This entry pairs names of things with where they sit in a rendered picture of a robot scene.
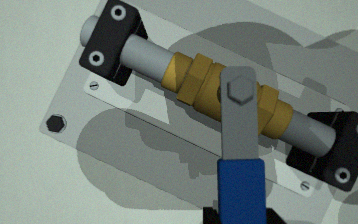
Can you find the brass ball valve with blue handle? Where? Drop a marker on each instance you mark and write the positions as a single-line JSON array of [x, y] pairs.
[[169, 77]]

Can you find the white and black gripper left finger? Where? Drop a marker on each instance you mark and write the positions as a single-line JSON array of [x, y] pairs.
[[210, 216]]

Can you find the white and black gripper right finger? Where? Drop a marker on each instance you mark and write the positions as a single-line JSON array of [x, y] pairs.
[[273, 217]]

